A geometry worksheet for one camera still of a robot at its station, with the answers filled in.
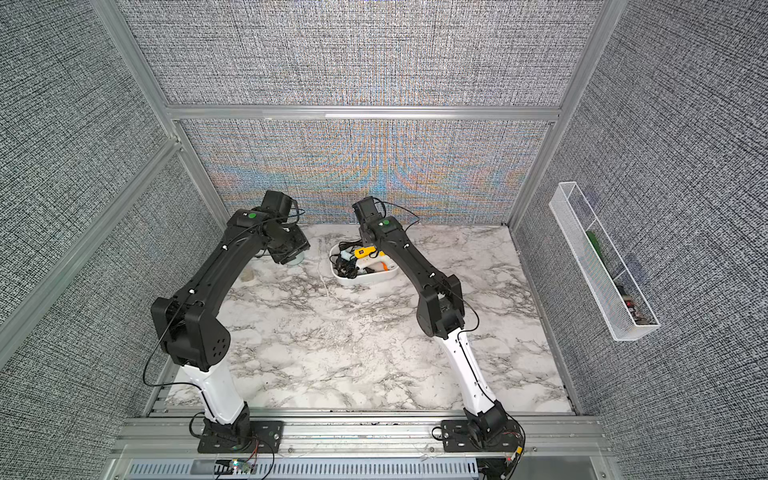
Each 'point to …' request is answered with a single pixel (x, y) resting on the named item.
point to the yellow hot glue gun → (359, 253)
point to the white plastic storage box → (346, 272)
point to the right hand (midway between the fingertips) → (378, 222)
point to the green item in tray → (593, 238)
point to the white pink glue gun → (363, 262)
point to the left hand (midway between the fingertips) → (311, 244)
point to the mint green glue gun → (346, 255)
